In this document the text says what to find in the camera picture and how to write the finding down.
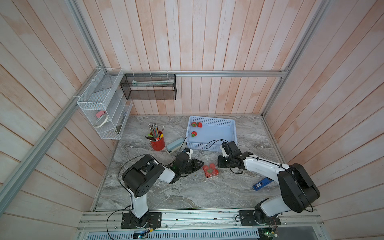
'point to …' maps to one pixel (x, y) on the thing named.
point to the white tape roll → (101, 121)
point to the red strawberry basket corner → (193, 124)
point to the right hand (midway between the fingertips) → (217, 161)
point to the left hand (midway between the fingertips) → (203, 166)
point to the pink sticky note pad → (99, 114)
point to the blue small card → (262, 183)
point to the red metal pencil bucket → (159, 144)
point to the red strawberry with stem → (216, 172)
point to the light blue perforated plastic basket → (208, 134)
